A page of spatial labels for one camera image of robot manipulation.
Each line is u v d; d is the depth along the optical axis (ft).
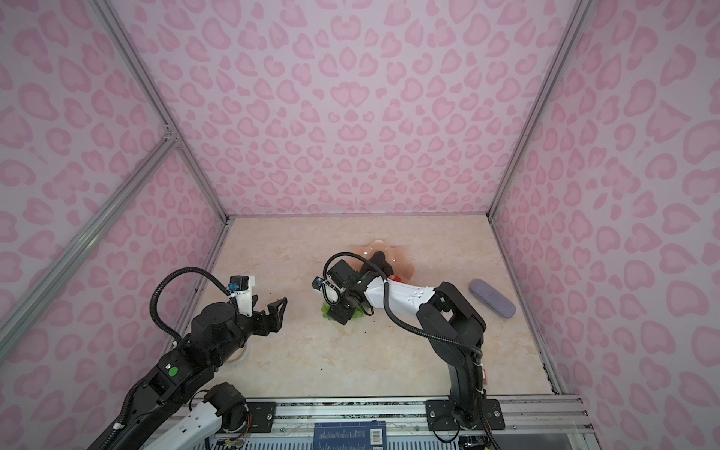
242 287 1.96
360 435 2.29
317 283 2.62
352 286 2.22
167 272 3.04
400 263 3.30
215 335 1.66
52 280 1.84
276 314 2.10
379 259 3.27
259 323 2.05
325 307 2.97
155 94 2.74
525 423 2.39
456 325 1.61
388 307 1.70
